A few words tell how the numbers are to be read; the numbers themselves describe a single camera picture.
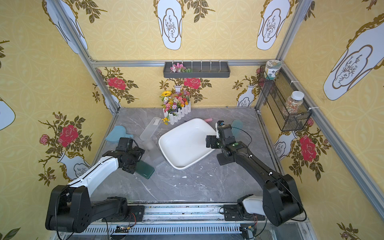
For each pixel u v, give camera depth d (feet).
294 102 2.15
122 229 2.40
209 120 3.70
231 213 2.39
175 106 3.29
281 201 1.33
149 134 3.42
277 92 3.20
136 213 2.42
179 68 2.88
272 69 2.79
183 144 3.24
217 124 2.57
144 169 2.99
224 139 2.11
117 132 3.57
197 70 3.02
